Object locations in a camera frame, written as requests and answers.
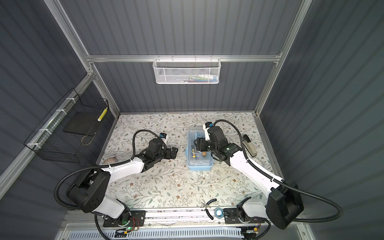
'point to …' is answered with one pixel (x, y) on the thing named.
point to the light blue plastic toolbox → (197, 160)
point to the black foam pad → (83, 123)
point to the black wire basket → (65, 135)
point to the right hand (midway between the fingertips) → (200, 142)
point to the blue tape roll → (218, 217)
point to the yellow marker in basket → (102, 114)
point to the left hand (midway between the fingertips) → (171, 148)
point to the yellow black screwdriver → (193, 154)
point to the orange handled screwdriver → (204, 153)
